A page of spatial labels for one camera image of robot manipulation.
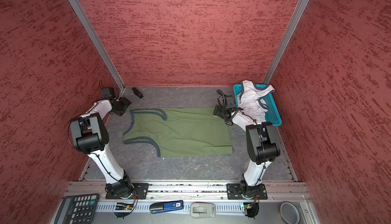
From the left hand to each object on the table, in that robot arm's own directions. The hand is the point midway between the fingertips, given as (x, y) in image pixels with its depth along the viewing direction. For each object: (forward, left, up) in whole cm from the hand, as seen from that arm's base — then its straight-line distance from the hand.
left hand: (129, 107), depth 99 cm
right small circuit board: (-53, -71, -8) cm, 89 cm away
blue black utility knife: (-54, -30, -2) cm, 62 cm away
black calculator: (-55, +9, -5) cm, 56 cm away
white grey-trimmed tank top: (+8, -82, -1) cm, 83 cm away
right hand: (-4, -59, -1) cm, 60 cm away
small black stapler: (+17, +1, -5) cm, 18 cm away
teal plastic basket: (+8, -96, +1) cm, 96 cm away
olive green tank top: (-14, -36, -6) cm, 39 cm away
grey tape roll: (-55, -90, -7) cm, 106 cm away
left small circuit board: (-53, -10, -10) cm, 55 cm away
